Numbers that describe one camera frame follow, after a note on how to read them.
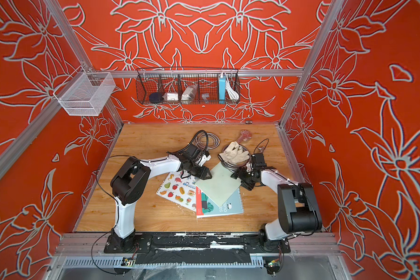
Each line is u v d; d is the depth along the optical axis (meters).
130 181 0.52
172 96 0.88
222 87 0.86
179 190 0.89
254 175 0.69
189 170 0.81
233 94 0.90
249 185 0.80
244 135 1.14
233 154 1.01
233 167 0.96
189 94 0.92
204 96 0.98
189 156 0.77
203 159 0.81
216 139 1.10
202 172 0.83
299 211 0.45
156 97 0.96
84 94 0.89
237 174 0.83
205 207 0.82
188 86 0.99
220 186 0.92
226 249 0.73
